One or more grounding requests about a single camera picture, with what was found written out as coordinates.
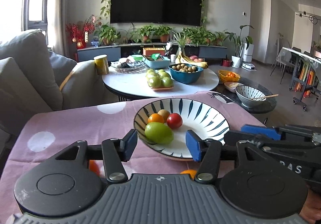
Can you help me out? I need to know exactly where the orange basket of tangerines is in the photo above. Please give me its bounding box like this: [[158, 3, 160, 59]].
[[218, 70, 241, 83]]

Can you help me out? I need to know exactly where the banana bunch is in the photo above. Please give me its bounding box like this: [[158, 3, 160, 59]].
[[175, 51, 208, 69]]

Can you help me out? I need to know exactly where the green mango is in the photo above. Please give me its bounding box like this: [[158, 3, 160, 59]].
[[145, 122, 174, 144]]

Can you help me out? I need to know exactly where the potted green plant left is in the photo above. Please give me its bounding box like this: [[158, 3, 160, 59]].
[[94, 23, 121, 45]]

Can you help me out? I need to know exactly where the brown kiwi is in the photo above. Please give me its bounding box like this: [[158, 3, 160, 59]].
[[157, 109, 171, 122]]

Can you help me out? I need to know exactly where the tall plant white pot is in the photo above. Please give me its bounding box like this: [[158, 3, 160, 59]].
[[224, 25, 254, 68]]

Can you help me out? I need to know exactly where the spider plant in vase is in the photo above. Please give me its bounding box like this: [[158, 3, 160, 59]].
[[173, 31, 188, 58]]

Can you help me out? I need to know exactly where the person right hand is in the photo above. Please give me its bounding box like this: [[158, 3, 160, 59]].
[[299, 189, 321, 224]]

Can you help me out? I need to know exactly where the small striped bowl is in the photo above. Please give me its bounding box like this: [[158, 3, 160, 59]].
[[235, 85, 266, 108]]

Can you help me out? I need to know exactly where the dining table with cloth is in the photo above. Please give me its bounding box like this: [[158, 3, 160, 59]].
[[281, 47, 320, 111]]

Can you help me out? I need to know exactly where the red apple group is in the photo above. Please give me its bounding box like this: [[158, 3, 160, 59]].
[[167, 113, 183, 130]]

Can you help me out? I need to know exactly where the wooden spoon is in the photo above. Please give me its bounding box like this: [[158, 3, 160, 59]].
[[252, 94, 278, 101]]

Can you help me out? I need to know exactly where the small orange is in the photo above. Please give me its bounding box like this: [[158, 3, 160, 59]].
[[147, 113, 164, 124]]

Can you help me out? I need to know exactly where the glass plate of snacks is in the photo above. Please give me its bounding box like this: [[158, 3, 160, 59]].
[[111, 58, 147, 74]]

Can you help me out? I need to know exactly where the light blue snack tray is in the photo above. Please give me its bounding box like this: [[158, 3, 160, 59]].
[[143, 57, 170, 69]]

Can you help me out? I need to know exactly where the orange left group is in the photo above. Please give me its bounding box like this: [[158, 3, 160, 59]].
[[89, 160, 100, 176]]

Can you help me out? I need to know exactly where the grey sofa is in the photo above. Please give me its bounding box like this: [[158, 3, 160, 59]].
[[1, 29, 107, 136]]

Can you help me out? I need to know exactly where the tray of green apples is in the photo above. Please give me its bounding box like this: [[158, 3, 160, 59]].
[[145, 69, 174, 90]]

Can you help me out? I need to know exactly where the large orange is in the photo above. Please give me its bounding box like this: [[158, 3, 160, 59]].
[[181, 169, 197, 179]]

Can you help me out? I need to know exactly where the yellow tin can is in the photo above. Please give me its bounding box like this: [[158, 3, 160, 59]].
[[93, 55, 109, 75]]

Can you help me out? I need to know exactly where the small red pot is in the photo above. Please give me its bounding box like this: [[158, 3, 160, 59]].
[[222, 59, 231, 67]]

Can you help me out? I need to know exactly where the large striped white bowl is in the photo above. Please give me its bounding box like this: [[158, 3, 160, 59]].
[[133, 98, 230, 161]]

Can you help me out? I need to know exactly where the pink polka dot tablecloth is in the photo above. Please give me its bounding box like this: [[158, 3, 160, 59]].
[[1, 91, 263, 223]]

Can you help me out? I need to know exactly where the dark round side table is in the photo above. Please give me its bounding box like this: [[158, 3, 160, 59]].
[[215, 77, 277, 114]]

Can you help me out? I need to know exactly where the red berry decoration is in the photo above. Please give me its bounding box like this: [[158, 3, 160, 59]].
[[65, 14, 101, 50]]

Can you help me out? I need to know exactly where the grey dining chair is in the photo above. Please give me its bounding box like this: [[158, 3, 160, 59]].
[[270, 48, 294, 84]]

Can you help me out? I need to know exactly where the blue bowl of kiwis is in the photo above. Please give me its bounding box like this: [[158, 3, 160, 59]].
[[168, 63, 203, 84]]

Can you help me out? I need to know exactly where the orange box on cabinet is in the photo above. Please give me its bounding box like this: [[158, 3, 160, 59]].
[[143, 48, 165, 56]]

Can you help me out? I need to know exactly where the dark tv cabinet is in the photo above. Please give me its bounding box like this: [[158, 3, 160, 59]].
[[77, 43, 228, 62]]

